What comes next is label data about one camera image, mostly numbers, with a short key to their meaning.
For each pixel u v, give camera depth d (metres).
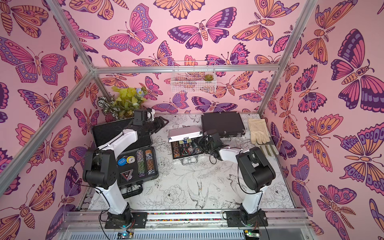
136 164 0.88
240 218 0.73
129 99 0.98
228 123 1.06
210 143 0.74
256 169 0.49
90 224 0.74
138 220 0.74
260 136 1.05
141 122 0.74
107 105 0.93
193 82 1.06
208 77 0.92
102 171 0.49
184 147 1.00
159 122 0.83
